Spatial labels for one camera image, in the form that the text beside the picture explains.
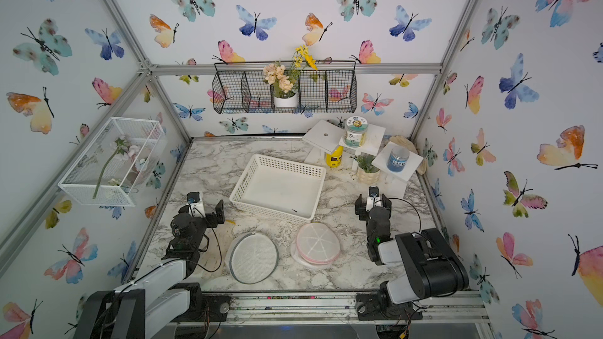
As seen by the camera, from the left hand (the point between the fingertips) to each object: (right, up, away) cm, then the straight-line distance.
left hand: (211, 199), depth 87 cm
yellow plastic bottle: (+47, +14, +17) cm, 51 cm away
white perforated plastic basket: (+25, +2, +15) cm, 29 cm away
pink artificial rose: (-23, +18, -12) cm, 31 cm away
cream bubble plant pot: (+60, +7, +12) cm, 62 cm away
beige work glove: (+5, -10, +6) cm, 13 cm away
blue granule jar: (+67, +15, -3) cm, 69 cm away
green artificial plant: (+58, +14, +5) cm, 59 cm away
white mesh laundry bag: (+17, -18, -8) cm, 26 cm away
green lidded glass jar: (+52, +24, -5) cm, 58 cm away
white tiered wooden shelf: (+41, +24, +15) cm, 50 cm away
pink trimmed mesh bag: (+38, -15, -6) cm, 41 cm away
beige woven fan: (+83, +24, +32) cm, 92 cm away
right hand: (+61, +2, +3) cm, 61 cm away
